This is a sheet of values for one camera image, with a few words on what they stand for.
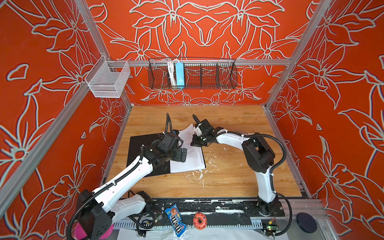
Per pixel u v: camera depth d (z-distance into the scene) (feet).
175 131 2.28
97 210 1.23
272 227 2.24
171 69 2.89
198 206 2.44
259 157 1.72
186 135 3.32
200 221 2.24
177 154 2.24
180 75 2.94
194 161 2.86
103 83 2.90
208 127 2.55
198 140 2.76
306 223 2.25
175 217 2.29
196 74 3.20
